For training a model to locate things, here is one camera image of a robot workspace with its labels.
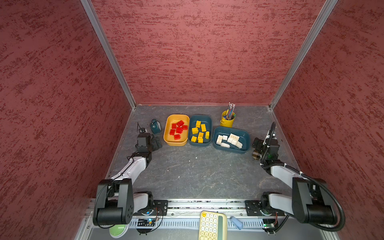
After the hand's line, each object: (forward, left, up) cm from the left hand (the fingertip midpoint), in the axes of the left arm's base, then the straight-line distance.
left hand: (152, 143), depth 91 cm
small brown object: (-6, -65, -3) cm, 66 cm away
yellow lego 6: (+9, -35, -2) cm, 36 cm away
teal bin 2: (+8, -61, -5) cm, 62 cm away
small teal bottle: (+13, 0, 0) cm, 13 cm away
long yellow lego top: (+17, -33, -6) cm, 38 cm away
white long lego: (+6, -44, -4) cm, 44 cm away
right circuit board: (-39, -64, -7) cm, 75 cm away
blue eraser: (-40, -48, -4) cm, 62 cm away
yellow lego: (+19, -29, -4) cm, 35 cm away
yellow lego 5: (+6, -30, -4) cm, 31 cm away
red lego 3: (+17, -19, -5) cm, 27 cm away
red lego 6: (+9, -14, -6) cm, 18 cm away
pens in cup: (+21, -51, +5) cm, 55 cm away
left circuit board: (-40, -4, -7) cm, 41 cm away
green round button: (-43, +7, -5) cm, 44 cm away
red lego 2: (+20, -16, -4) cm, 26 cm away
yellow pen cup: (+17, -47, +2) cm, 50 cm away
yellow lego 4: (+10, -31, -4) cm, 33 cm away
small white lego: (+9, -48, -5) cm, 49 cm away
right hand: (+2, -69, +2) cm, 69 cm away
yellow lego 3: (+6, -26, -3) cm, 27 cm away
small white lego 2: (+7, -53, -5) cm, 54 cm away
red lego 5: (+13, -10, -6) cm, 18 cm away
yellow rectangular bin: (+7, -9, -6) cm, 13 cm away
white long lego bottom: (+10, -55, -4) cm, 56 cm away
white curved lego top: (+2, -47, -4) cm, 47 cm away
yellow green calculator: (-41, -36, -4) cm, 55 cm away
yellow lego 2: (+14, -27, -4) cm, 30 cm away
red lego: (+18, -11, -6) cm, 22 cm away
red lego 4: (+14, -15, -5) cm, 22 cm away
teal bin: (+24, -34, -4) cm, 42 cm away
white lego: (+3, -57, -5) cm, 57 cm away
